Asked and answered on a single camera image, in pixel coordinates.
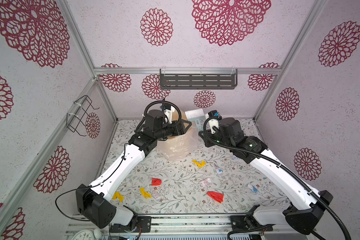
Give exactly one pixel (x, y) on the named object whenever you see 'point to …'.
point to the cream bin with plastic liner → (182, 147)
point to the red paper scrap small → (156, 182)
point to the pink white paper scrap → (206, 182)
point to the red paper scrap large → (217, 196)
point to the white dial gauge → (83, 235)
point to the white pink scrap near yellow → (156, 195)
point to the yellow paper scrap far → (202, 164)
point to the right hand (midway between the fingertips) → (201, 130)
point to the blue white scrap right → (254, 189)
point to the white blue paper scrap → (219, 171)
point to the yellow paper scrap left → (117, 194)
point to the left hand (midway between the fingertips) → (186, 126)
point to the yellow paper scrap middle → (145, 193)
